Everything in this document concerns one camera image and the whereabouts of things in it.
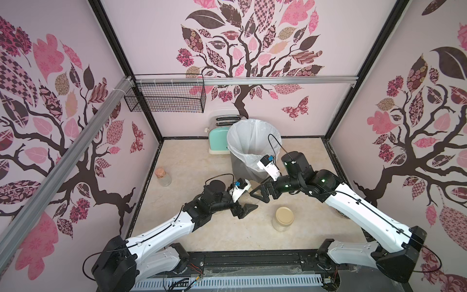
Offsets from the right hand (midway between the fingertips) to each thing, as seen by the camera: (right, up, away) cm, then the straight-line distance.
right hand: (257, 187), depth 67 cm
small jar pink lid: (-46, 0, +25) cm, 53 cm away
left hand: (-2, -7, +7) cm, 10 cm away
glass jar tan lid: (-1, +2, -3) cm, 3 cm away
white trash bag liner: (-1, +20, +31) cm, 37 cm away
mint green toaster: (-19, +24, +33) cm, 45 cm away
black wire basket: (-45, +45, +28) cm, 69 cm away
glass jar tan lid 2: (+12, -15, +8) cm, 20 cm away
